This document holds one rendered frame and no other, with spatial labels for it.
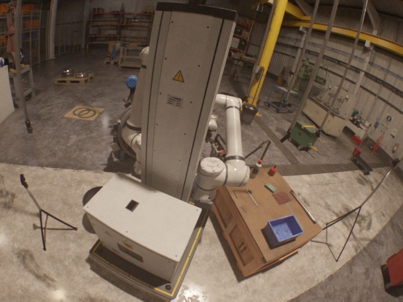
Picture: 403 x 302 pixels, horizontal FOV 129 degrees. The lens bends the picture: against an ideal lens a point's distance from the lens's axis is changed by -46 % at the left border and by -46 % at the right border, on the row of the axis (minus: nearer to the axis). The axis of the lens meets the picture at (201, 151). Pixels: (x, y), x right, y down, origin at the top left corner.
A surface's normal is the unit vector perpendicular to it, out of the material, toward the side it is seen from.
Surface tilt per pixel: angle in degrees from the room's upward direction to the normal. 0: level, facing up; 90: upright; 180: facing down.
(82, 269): 0
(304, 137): 90
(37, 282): 0
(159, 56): 90
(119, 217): 0
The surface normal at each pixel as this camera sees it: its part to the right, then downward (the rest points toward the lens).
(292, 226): -0.95, -0.03
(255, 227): 0.22, -0.79
